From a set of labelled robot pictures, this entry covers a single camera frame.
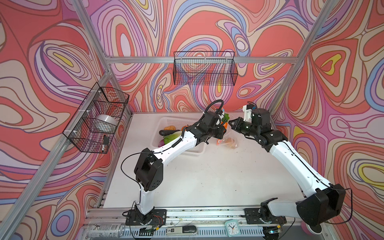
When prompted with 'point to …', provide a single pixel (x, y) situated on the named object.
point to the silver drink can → (105, 231)
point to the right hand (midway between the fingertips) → (229, 124)
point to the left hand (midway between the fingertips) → (226, 129)
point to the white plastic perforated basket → (159, 123)
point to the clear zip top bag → (229, 133)
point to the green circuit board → (144, 231)
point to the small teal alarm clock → (232, 228)
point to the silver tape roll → (106, 121)
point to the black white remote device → (183, 230)
